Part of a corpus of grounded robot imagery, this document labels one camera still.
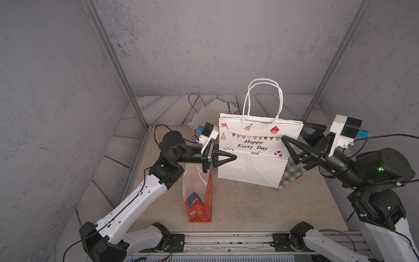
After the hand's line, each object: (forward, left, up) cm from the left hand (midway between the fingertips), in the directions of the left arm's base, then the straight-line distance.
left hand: (234, 162), depth 51 cm
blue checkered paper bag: (+49, +8, -22) cm, 54 cm away
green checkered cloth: (+19, -39, -41) cm, 60 cm away
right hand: (+1, -13, +13) cm, 18 cm away
